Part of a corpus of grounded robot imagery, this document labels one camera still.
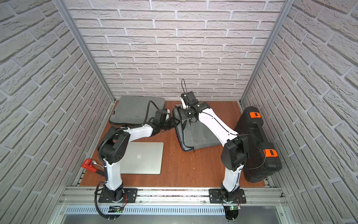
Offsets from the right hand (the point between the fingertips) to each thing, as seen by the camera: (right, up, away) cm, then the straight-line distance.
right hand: (186, 112), depth 87 cm
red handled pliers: (-59, -32, -3) cm, 68 cm away
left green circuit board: (-38, -52, -14) cm, 66 cm away
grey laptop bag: (-40, +2, +21) cm, 45 cm away
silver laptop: (-28, -30, +1) cm, 41 cm away
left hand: (-4, -6, +8) cm, 11 cm away
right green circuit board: (+24, -50, -16) cm, 58 cm away
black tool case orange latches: (+35, -21, -26) cm, 48 cm away
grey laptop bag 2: (+3, -14, +5) cm, 16 cm away
